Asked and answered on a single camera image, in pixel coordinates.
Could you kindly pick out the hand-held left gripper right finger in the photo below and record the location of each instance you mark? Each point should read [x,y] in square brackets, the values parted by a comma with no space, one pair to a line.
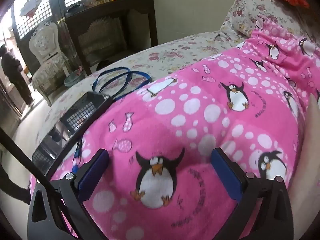
[226,173]

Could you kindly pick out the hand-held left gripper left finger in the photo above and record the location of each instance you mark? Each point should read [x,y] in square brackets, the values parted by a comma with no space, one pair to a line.
[93,168]

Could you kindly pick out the black plastic crate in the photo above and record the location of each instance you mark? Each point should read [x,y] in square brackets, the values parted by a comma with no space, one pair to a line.
[82,110]

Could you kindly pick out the pink penguin print blanket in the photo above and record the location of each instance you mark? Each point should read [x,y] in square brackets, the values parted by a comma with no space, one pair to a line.
[187,120]

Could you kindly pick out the teal bowl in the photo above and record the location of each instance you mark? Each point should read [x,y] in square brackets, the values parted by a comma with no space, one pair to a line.
[72,80]

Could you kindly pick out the floral bed sheet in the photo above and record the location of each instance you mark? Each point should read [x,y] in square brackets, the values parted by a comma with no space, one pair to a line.
[175,52]

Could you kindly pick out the white lace covered chair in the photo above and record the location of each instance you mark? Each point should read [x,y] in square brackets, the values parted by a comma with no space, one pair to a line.
[47,45]

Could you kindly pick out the dark wooden table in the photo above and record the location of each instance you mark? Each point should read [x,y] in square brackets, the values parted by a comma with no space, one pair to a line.
[110,10]

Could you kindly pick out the floral pillow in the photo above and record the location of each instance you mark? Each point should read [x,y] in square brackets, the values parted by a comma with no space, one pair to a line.
[252,7]

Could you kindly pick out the small yellow ornaments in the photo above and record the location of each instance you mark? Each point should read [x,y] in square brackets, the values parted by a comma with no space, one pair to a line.
[101,0]

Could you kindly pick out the red white window decoration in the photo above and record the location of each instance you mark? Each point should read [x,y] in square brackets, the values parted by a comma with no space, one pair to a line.
[31,6]

